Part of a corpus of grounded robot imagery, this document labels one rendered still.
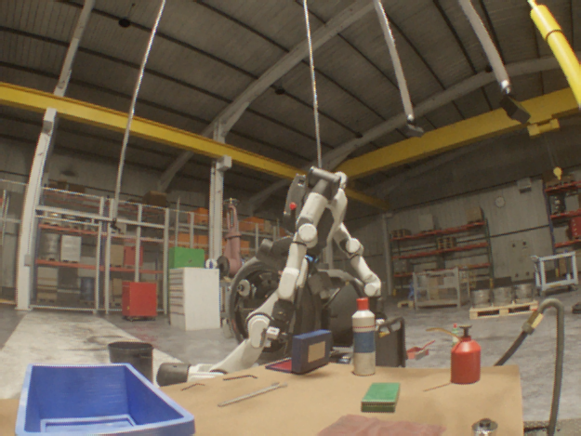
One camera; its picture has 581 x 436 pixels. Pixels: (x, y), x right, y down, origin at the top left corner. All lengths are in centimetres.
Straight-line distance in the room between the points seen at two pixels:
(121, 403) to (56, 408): 13
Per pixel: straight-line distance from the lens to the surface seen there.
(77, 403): 64
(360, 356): 91
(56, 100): 979
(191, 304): 573
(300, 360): 94
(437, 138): 1337
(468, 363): 79
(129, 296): 700
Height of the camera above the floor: 74
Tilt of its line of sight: 13 degrees up
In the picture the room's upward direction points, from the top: 2 degrees counter-clockwise
